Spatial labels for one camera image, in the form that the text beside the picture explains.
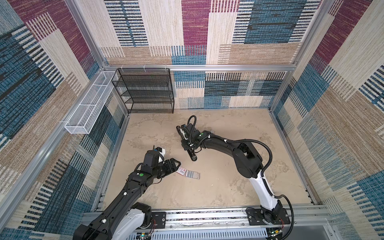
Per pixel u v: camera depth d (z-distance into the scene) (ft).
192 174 2.91
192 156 3.06
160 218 2.44
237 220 2.44
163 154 2.52
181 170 2.93
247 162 1.84
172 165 2.38
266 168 1.81
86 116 3.07
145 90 3.63
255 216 2.41
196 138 2.47
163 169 2.35
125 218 1.86
